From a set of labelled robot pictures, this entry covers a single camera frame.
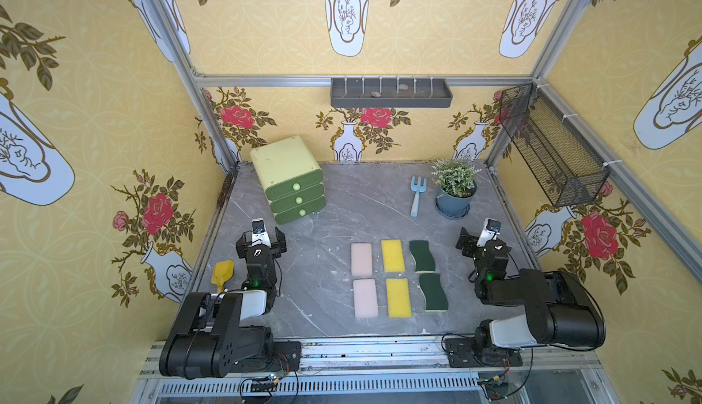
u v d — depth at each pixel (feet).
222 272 2.88
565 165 2.74
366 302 2.68
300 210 3.28
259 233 2.42
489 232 2.57
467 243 2.69
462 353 2.41
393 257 3.06
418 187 3.60
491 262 2.27
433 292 2.76
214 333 1.41
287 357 2.38
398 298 2.72
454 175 3.02
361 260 2.98
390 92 3.02
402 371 2.36
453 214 3.38
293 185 2.89
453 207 3.26
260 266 2.17
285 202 3.00
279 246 2.63
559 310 1.55
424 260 3.03
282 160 3.03
